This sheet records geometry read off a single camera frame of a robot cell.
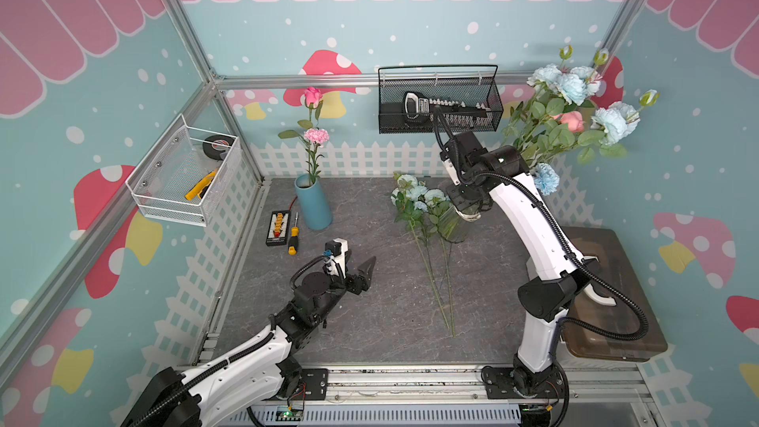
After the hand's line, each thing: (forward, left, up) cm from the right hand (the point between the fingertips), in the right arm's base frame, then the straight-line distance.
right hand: (465, 193), depth 77 cm
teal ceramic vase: (+9, +44, -15) cm, 48 cm away
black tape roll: (+13, +68, +7) cm, 70 cm away
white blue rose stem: (+20, +12, -25) cm, 34 cm away
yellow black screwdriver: (+5, +54, -28) cm, 61 cm away
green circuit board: (-45, +46, -30) cm, 71 cm away
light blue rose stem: (+15, +2, -26) cm, 30 cm away
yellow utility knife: (-1, +66, +6) cm, 67 cm away
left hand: (-12, +27, -12) cm, 32 cm away
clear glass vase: (0, +1, -15) cm, 15 cm away
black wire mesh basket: (+38, -6, +6) cm, 38 cm away
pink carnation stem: (+16, +40, +7) cm, 44 cm away
